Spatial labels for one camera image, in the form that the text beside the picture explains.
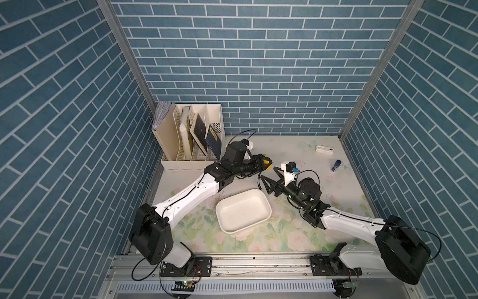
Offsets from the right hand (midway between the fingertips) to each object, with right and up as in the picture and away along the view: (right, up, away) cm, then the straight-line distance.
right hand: (270, 173), depth 77 cm
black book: (-37, +21, +24) cm, 49 cm away
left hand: (+1, +3, -2) cm, 4 cm away
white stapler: (+37, +11, +35) cm, 53 cm away
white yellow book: (-40, +19, +12) cm, 46 cm away
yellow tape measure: (-2, +5, -3) cm, 6 cm away
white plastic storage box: (-12, -20, +13) cm, 26 cm away
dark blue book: (-29, +15, +28) cm, 43 cm away
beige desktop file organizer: (-50, +15, +17) cm, 55 cm away
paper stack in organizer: (-52, +30, +15) cm, 62 cm away
